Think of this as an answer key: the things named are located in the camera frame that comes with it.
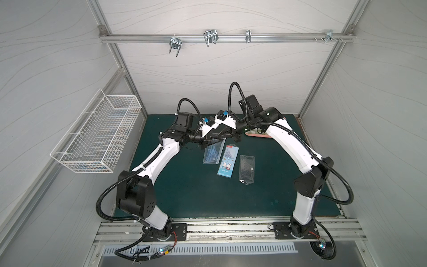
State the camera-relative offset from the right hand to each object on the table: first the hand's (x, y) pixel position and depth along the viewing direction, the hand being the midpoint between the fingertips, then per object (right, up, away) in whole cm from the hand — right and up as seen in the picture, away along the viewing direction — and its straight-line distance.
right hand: (219, 133), depth 74 cm
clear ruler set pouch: (-3, -10, +6) cm, 12 cm away
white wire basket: (-50, -3, -5) cm, 50 cm away
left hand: (+1, -3, +1) cm, 3 cm away
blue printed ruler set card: (+5, -18, +22) cm, 29 cm away
